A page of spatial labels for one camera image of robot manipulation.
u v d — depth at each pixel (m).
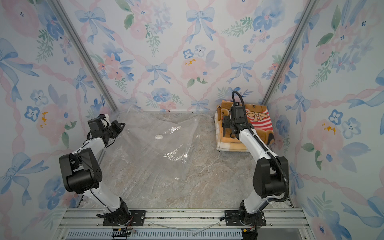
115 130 0.83
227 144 0.87
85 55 0.86
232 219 0.73
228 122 0.82
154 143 0.96
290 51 0.84
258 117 0.88
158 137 0.95
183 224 0.73
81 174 0.49
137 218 0.74
